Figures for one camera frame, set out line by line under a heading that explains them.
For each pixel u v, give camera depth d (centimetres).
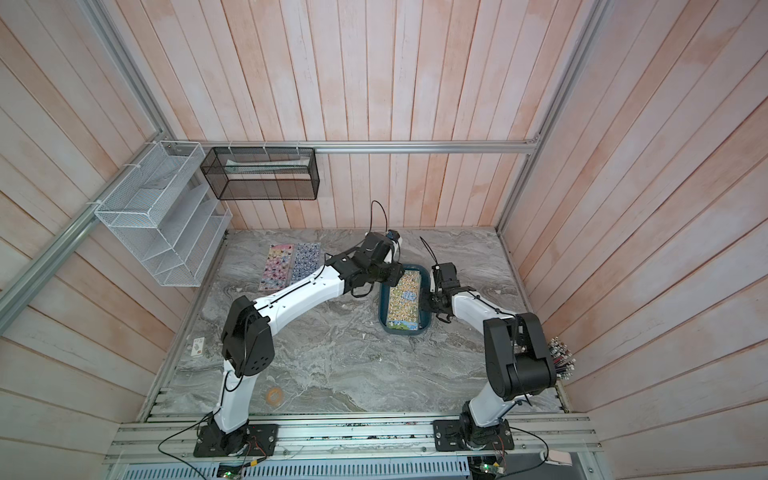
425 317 93
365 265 66
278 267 108
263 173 104
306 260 111
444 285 75
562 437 75
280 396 81
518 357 47
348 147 98
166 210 73
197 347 88
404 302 93
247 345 50
